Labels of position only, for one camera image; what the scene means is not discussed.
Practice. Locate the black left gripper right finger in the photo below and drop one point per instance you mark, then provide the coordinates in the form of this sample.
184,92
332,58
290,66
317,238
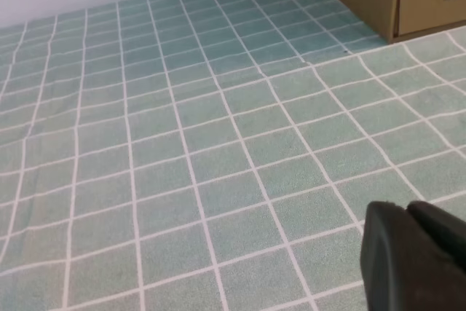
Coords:
446,230

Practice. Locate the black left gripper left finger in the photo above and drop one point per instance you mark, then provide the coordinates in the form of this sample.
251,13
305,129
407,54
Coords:
402,267

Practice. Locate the cyan checkered tablecloth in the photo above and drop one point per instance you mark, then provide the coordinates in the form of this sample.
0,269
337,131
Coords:
215,154

